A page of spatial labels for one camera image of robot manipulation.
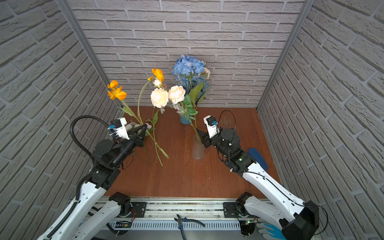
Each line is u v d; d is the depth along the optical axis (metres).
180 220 0.70
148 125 1.08
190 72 0.64
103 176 0.50
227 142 0.51
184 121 1.09
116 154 0.53
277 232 0.67
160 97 0.55
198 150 0.86
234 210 0.74
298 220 0.38
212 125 0.57
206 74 0.85
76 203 0.44
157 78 0.59
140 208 0.74
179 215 0.72
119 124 0.56
